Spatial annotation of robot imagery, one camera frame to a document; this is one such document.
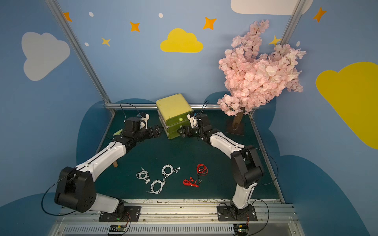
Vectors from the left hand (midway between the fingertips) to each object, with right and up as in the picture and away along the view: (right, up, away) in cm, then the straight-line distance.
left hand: (158, 127), depth 86 cm
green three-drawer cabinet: (+8, +9, +6) cm, 13 cm away
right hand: (+16, -1, +4) cm, 16 cm away
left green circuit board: (-17, -50, -15) cm, 55 cm away
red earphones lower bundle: (+20, -32, -2) cm, 38 cm away
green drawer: (+13, +5, +5) cm, 15 cm away
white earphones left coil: (-9, -29, 0) cm, 30 cm away
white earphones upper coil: (+8, -27, +2) cm, 28 cm away
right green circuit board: (+45, -52, -13) cm, 70 cm away
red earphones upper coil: (+27, -26, +3) cm, 38 cm away
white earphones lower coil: (+3, -33, -3) cm, 33 cm away
